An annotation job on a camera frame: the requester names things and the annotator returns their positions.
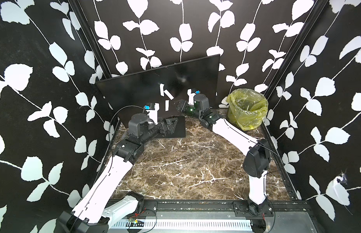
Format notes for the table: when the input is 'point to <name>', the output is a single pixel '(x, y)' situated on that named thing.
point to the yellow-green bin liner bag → (247, 108)
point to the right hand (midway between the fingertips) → (174, 103)
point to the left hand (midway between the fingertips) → (169, 117)
